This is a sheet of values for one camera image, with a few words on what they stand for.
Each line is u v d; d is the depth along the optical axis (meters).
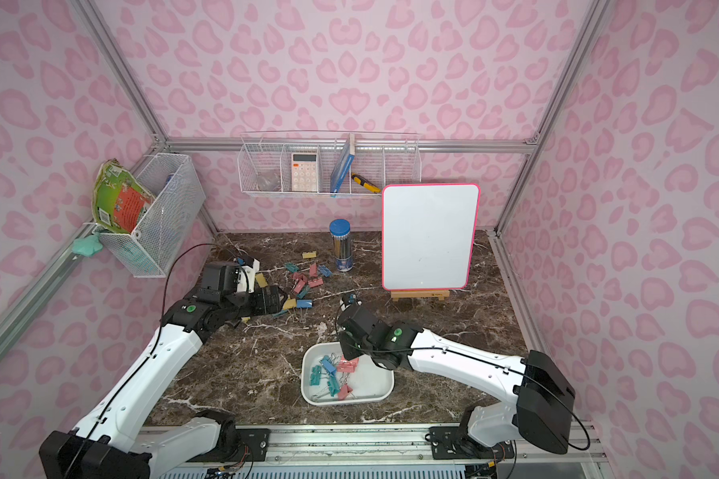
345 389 0.78
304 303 0.99
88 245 0.63
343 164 0.88
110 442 0.38
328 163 0.98
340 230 0.98
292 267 1.08
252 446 0.72
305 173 0.95
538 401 0.40
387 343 0.54
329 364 0.84
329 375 0.83
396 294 0.97
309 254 1.13
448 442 0.73
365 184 0.98
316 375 0.82
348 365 0.84
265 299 0.69
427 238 0.88
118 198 0.73
